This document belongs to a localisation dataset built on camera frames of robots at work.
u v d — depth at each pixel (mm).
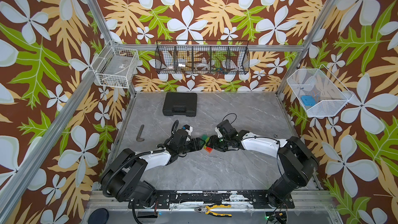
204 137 931
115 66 862
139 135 973
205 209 708
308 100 807
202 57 977
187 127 829
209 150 905
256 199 738
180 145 704
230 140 692
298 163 455
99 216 690
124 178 433
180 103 1051
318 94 822
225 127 716
